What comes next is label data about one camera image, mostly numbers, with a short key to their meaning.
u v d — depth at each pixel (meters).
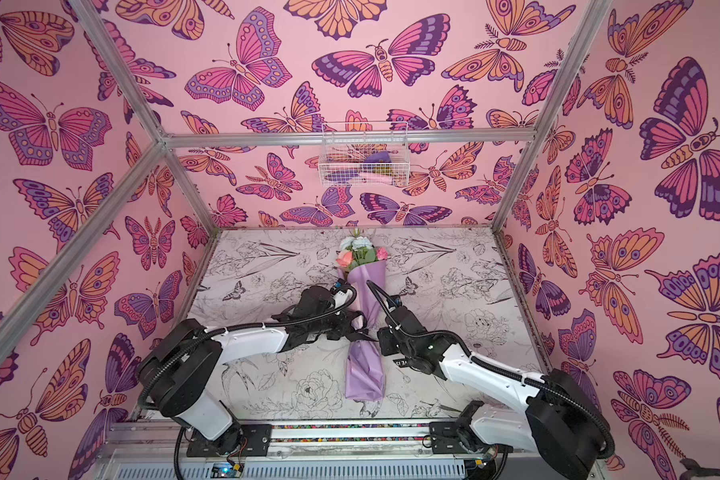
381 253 1.06
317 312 0.71
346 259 1.06
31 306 0.56
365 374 0.78
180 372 0.45
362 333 0.88
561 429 0.40
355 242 1.05
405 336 0.63
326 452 0.73
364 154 0.96
